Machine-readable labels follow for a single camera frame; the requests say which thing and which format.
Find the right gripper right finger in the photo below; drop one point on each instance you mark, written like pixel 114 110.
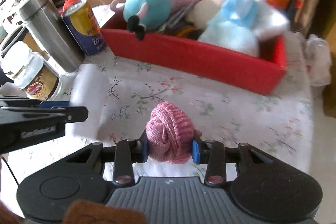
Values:
pixel 211 153

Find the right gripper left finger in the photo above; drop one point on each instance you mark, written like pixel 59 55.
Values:
pixel 129 151

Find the pink knitted hat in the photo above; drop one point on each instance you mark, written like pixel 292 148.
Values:
pixel 170 133

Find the blue face masks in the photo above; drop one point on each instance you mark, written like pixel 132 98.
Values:
pixel 242 25

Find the cream pink plush toy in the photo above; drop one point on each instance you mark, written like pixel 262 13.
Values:
pixel 202 12

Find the coffee jar white lid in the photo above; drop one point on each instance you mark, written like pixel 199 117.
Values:
pixel 30 72

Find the floral tablecloth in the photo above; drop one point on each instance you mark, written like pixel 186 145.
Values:
pixel 280 124

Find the red storage box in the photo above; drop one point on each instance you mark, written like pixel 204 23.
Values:
pixel 259 75

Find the steel thermos bottle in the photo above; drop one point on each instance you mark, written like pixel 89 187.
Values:
pixel 43 21

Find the yellow blue drink can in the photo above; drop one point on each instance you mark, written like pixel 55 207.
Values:
pixel 83 25

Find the teal pink plush toy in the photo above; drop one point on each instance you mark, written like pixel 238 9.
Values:
pixel 142 16

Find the clear plastic bag on floor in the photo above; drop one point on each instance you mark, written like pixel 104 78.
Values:
pixel 318 60

